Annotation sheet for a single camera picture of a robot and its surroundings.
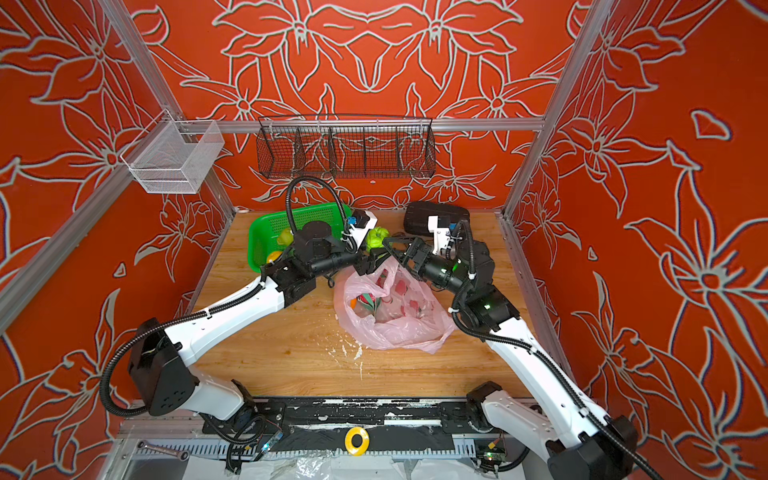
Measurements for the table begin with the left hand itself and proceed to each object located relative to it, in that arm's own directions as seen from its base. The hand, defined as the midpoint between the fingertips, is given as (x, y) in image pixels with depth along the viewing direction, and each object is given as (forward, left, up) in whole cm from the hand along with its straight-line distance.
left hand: (385, 235), depth 70 cm
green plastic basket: (+24, +46, -26) cm, 58 cm away
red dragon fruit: (-4, +5, -28) cm, 29 cm away
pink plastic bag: (-2, -2, -32) cm, 32 cm away
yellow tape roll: (-39, +3, -31) cm, 49 cm away
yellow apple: (+10, +37, -25) cm, 46 cm away
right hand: (-7, 0, +4) cm, 8 cm away
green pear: (+19, +36, -26) cm, 49 cm away
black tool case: (+33, -10, -26) cm, 44 cm away
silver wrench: (-43, +45, -32) cm, 70 cm away
